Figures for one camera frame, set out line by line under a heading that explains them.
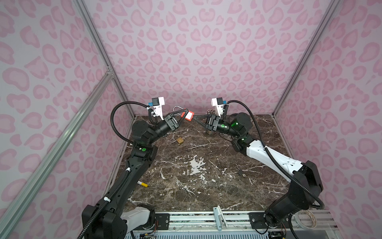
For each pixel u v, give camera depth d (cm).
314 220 72
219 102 62
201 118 60
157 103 57
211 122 58
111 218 37
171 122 56
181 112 60
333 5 69
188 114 60
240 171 90
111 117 50
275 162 47
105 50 85
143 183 86
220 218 73
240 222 75
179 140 104
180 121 61
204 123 62
